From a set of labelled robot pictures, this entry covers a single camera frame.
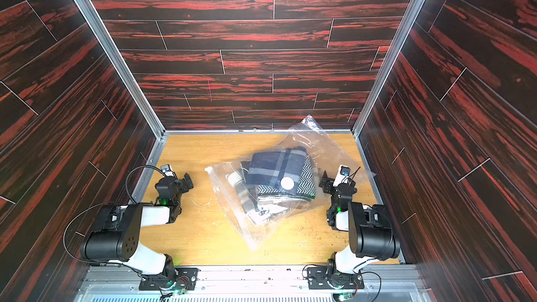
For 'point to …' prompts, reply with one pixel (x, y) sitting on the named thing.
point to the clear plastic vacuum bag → (275, 214)
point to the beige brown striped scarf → (245, 196)
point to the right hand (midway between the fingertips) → (341, 174)
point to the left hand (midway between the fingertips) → (178, 176)
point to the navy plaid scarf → (268, 168)
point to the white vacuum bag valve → (287, 183)
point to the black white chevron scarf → (305, 188)
